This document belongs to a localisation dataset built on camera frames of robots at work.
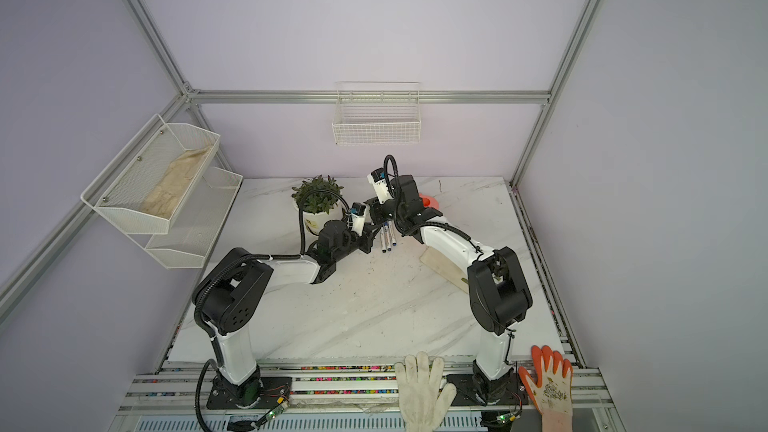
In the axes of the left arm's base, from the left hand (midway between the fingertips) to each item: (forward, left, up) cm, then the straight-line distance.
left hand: (375, 221), depth 92 cm
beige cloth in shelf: (-6, +54, +17) cm, 57 cm away
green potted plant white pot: (+6, +18, +5) cm, 19 cm away
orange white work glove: (-43, -46, -11) cm, 64 cm away
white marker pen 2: (0, -6, -12) cm, 13 cm away
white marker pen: (+3, -4, -13) cm, 14 cm away
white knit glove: (-46, -14, -13) cm, 50 cm away
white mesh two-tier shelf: (-5, +58, -3) cm, 59 cm away
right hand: (+1, +2, +5) cm, 6 cm away
